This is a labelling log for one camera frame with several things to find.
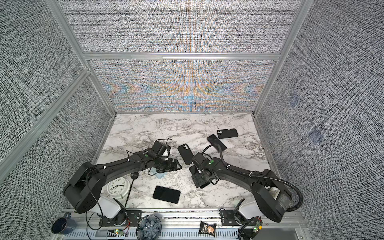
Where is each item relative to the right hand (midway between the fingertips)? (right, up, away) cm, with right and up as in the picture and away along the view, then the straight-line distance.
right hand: (202, 178), depth 85 cm
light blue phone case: (-25, +1, +2) cm, 25 cm away
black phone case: (-10, +12, +13) cm, 20 cm away
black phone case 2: (+21, +25, +23) cm, 39 cm away
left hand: (-14, +5, 0) cm, 15 cm away
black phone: (-19, -7, -4) cm, 21 cm away
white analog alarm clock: (-44, -3, -7) cm, 45 cm away
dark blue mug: (-66, -17, -14) cm, 70 cm away
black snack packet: (+1, -18, -16) cm, 24 cm away
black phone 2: (+9, +20, +17) cm, 28 cm away
